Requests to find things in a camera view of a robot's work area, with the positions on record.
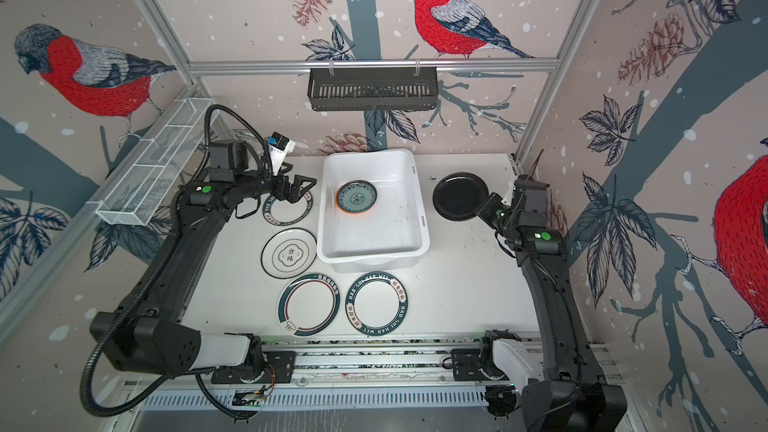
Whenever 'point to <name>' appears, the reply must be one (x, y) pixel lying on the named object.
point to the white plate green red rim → (307, 305)
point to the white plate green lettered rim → (376, 303)
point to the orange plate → (344, 211)
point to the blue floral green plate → (357, 196)
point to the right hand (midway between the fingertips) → (476, 203)
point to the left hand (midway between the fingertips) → (299, 171)
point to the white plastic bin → (371, 217)
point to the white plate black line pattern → (288, 252)
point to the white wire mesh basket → (135, 195)
